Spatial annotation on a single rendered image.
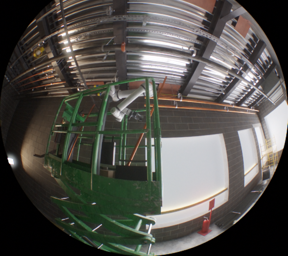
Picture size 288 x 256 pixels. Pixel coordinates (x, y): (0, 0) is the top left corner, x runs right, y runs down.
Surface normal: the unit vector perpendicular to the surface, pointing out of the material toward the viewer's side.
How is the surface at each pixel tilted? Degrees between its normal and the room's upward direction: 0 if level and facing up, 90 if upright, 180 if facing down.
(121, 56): 180
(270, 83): 90
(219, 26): 180
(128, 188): 90
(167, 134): 90
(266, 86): 90
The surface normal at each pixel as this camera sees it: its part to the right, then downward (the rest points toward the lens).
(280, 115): -1.00, -0.04
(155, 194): -0.18, -0.50
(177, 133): 0.09, -0.50
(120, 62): 0.00, 0.86
